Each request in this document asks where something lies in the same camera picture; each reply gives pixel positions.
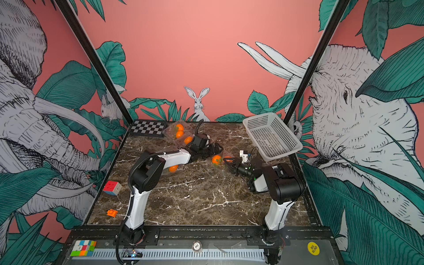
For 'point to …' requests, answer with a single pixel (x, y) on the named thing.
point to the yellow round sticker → (313, 248)
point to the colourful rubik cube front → (83, 248)
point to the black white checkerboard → (148, 128)
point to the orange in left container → (180, 127)
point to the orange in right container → (216, 159)
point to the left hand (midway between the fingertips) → (222, 149)
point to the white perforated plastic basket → (272, 138)
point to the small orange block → (112, 212)
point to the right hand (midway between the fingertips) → (223, 160)
